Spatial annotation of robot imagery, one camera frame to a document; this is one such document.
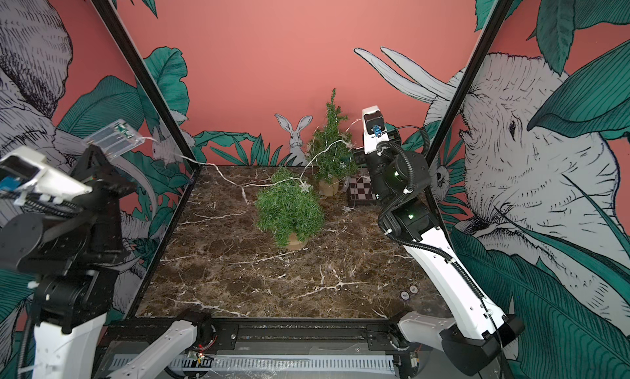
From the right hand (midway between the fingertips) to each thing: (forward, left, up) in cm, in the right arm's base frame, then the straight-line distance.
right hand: (366, 111), depth 54 cm
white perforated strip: (-42, +22, -56) cm, 74 cm away
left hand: (-15, +49, +3) cm, 52 cm away
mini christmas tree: (-5, +21, -31) cm, 37 cm away
